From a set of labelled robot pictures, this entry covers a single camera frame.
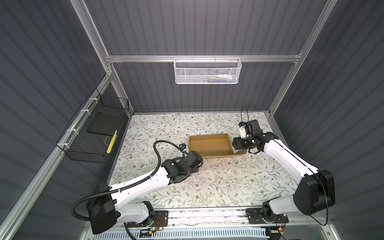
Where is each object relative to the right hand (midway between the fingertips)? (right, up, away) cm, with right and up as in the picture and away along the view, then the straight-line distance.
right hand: (239, 143), depth 86 cm
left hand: (-26, -10, -7) cm, 29 cm away
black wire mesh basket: (-77, +6, -13) cm, 78 cm away
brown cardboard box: (-13, -3, +16) cm, 21 cm away
